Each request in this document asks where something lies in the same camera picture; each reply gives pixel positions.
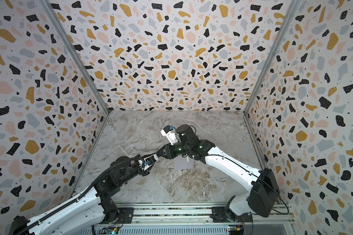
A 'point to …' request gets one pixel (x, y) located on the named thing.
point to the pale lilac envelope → (183, 163)
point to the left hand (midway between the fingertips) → (155, 153)
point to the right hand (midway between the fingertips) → (156, 151)
